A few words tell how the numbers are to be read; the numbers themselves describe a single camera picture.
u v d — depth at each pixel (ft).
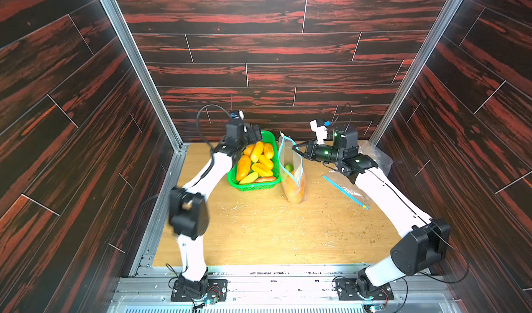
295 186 2.84
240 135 2.34
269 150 3.51
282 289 2.47
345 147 1.91
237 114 2.57
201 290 2.14
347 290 2.40
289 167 2.46
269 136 3.67
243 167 3.42
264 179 3.24
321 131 2.22
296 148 2.41
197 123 3.62
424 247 1.36
